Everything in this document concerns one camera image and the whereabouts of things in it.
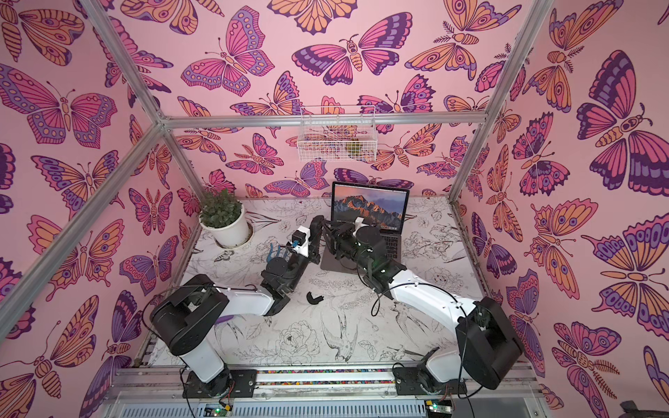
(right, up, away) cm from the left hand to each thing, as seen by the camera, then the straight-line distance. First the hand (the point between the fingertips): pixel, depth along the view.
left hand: (319, 227), depth 80 cm
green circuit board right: (+33, -49, -9) cm, 60 cm away
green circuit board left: (-27, -51, -9) cm, 58 cm away
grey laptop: (+23, +7, +21) cm, 32 cm away
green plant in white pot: (-36, +4, +14) cm, 39 cm away
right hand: (+1, +2, -7) cm, 7 cm away
